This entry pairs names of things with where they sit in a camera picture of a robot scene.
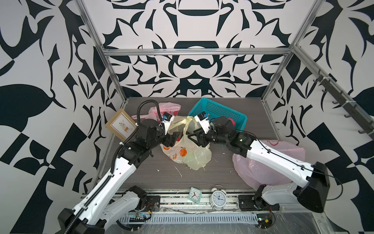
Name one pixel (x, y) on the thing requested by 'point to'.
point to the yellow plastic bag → (186, 151)
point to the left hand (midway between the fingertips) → (171, 126)
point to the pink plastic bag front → (258, 173)
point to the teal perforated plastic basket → (215, 110)
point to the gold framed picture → (121, 124)
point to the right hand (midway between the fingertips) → (190, 131)
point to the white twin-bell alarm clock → (218, 197)
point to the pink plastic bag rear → (164, 107)
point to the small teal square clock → (195, 195)
